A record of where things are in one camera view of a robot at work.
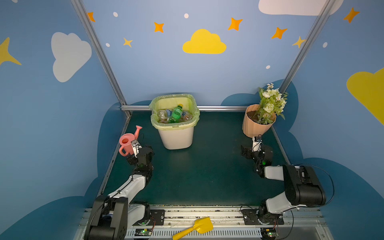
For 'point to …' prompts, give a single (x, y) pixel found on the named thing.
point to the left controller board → (143, 232)
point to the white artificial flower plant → (272, 103)
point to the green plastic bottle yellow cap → (176, 112)
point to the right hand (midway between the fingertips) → (251, 144)
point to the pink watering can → (125, 142)
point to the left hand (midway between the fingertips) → (140, 148)
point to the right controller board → (268, 233)
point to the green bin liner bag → (169, 101)
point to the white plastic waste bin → (177, 138)
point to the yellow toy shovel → (202, 225)
